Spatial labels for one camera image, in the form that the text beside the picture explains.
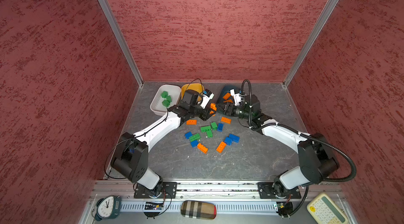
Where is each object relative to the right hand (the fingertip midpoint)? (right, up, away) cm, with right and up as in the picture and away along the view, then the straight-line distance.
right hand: (217, 109), depth 82 cm
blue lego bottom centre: (-7, +9, -8) cm, 14 cm away
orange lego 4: (+3, -22, +6) cm, 23 cm away
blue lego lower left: (-13, -21, +7) cm, 26 cm away
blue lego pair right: (+7, -19, +8) cm, 22 cm away
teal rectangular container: (+9, +13, +30) cm, 34 cm away
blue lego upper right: (+3, -13, +14) cm, 20 cm away
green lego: (-36, +8, +28) cm, 47 cm away
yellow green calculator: (+48, -44, -14) cm, 67 cm away
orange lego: (-15, -10, +16) cm, 24 cm away
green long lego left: (-13, -18, +9) cm, 23 cm away
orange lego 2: (+7, -8, +16) cm, 20 cm away
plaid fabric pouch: (-9, -43, -15) cm, 47 cm away
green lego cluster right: (-1, -12, +13) cm, 17 cm away
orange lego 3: (-8, -22, +3) cm, 24 cm away
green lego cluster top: (-34, +2, +24) cm, 42 cm away
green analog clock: (-48, -42, -16) cm, 66 cm away
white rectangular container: (-40, 0, +23) cm, 46 cm away
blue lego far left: (-17, -17, +11) cm, 26 cm away
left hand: (-3, -3, +1) cm, 4 cm away
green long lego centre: (-5, -14, +11) cm, 18 cm away
